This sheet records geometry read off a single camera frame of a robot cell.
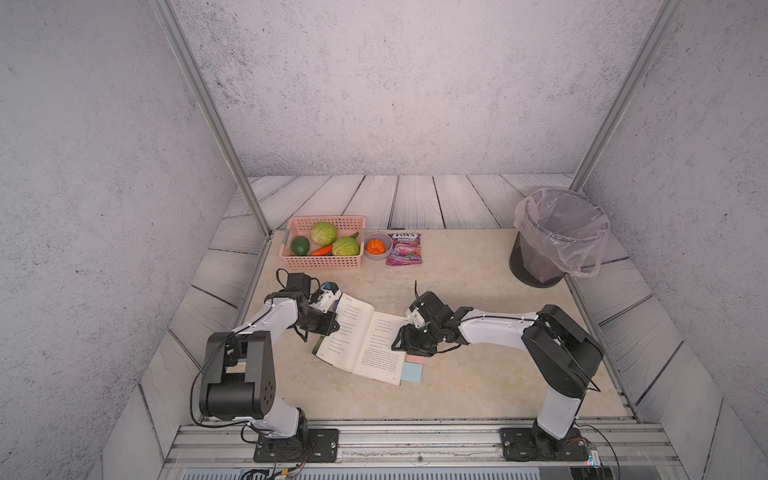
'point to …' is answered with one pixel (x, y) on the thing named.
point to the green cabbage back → (323, 233)
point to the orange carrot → (322, 251)
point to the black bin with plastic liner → (560, 233)
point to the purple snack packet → (406, 249)
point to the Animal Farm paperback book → (362, 344)
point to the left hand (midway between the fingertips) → (338, 325)
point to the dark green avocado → (300, 245)
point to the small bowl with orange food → (377, 245)
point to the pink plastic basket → (300, 225)
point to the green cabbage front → (348, 246)
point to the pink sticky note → (411, 358)
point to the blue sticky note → (411, 372)
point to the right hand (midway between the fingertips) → (398, 351)
